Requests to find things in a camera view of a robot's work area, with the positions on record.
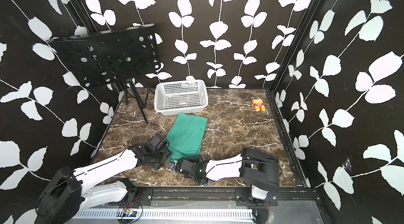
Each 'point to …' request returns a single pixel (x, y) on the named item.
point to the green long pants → (185, 137)
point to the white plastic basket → (179, 97)
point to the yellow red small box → (259, 105)
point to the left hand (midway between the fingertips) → (172, 153)
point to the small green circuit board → (127, 212)
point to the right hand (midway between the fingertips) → (186, 159)
